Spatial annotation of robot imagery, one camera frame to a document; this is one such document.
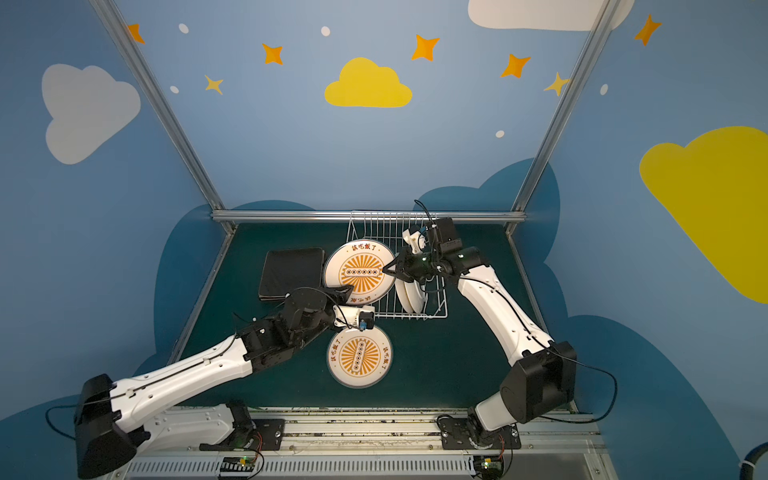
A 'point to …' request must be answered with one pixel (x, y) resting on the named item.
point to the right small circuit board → (489, 467)
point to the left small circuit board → (237, 464)
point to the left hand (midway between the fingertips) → (344, 281)
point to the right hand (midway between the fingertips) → (385, 267)
